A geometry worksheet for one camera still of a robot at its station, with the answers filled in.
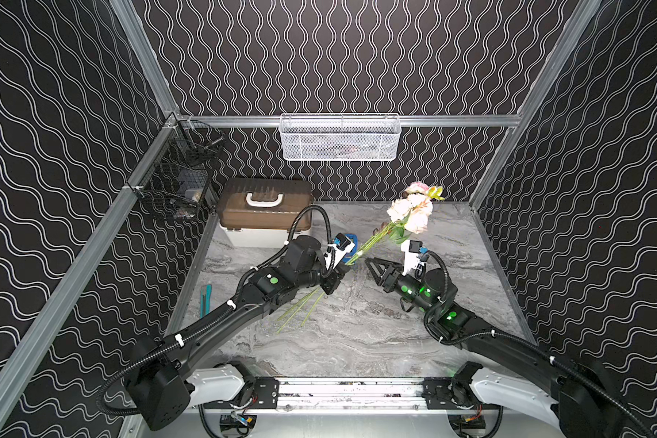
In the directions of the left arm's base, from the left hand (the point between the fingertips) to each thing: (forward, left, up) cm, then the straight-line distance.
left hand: (348, 262), depth 73 cm
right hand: (+1, -6, 0) cm, 6 cm away
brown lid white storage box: (+20, +29, -4) cm, 35 cm away
